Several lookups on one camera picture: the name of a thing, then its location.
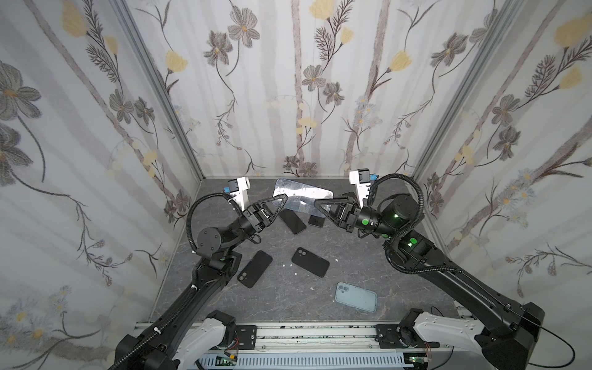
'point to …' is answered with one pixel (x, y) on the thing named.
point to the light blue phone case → (357, 297)
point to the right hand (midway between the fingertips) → (319, 204)
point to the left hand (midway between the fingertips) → (282, 198)
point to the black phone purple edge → (294, 223)
